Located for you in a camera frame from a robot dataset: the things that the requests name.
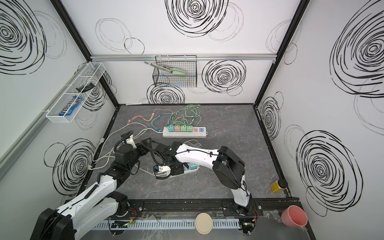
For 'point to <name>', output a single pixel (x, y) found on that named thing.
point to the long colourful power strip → (198, 132)
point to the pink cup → (294, 216)
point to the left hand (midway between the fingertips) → (147, 140)
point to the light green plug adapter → (183, 128)
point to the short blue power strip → (188, 167)
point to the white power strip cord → (98, 142)
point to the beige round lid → (203, 223)
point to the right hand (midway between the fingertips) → (177, 165)
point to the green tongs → (174, 71)
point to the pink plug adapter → (177, 128)
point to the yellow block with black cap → (278, 185)
